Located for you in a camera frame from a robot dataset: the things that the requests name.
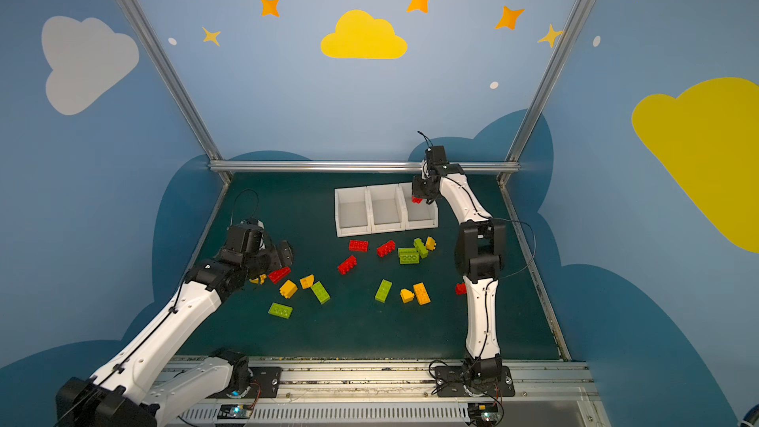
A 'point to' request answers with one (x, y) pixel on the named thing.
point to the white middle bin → (386, 213)
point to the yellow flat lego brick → (421, 294)
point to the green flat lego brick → (281, 310)
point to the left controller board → (235, 411)
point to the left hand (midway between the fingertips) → (286, 251)
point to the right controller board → (484, 414)
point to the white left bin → (352, 211)
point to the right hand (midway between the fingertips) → (422, 187)
